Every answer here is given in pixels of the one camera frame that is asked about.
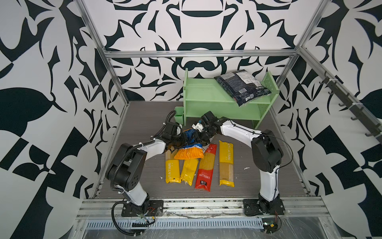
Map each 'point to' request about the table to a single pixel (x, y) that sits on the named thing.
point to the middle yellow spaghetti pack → (189, 170)
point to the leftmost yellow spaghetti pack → (172, 167)
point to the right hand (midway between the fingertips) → (190, 143)
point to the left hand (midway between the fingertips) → (194, 138)
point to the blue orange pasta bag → (193, 149)
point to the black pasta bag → (241, 85)
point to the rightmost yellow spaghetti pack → (226, 164)
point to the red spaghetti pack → (206, 168)
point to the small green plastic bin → (179, 115)
